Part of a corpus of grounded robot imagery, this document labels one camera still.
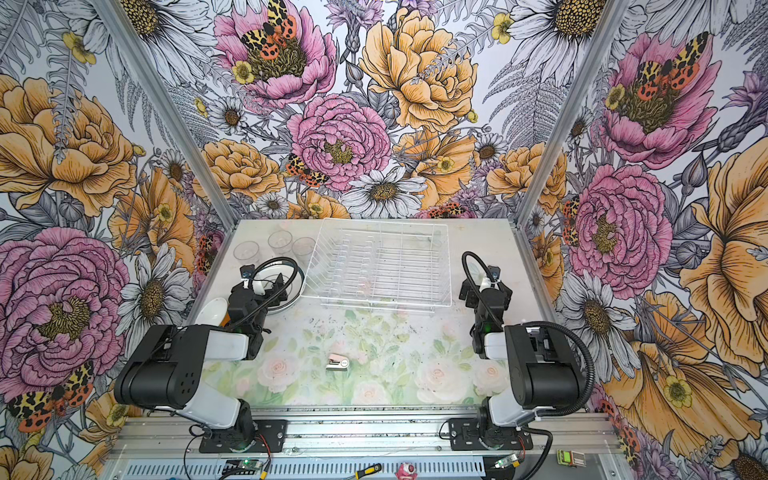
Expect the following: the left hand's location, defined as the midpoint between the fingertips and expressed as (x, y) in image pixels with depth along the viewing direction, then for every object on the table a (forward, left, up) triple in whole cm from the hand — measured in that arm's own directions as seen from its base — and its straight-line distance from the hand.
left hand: (267, 283), depth 93 cm
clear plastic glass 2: (+22, +2, -5) cm, 23 cm away
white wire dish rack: (+12, -34, -7) cm, 37 cm away
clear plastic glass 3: (+16, -7, -4) cm, 18 cm away
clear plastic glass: (+15, +12, -4) cm, 20 cm away
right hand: (-2, -66, 0) cm, 66 cm away
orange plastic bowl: (-13, +8, +1) cm, 15 cm away
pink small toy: (-47, -41, -2) cm, 62 cm away
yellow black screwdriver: (-47, -31, -8) cm, 57 cm away
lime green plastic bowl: (-8, +15, -3) cm, 17 cm away
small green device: (-45, -78, -4) cm, 90 cm away
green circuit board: (-45, -2, -10) cm, 46 cm away
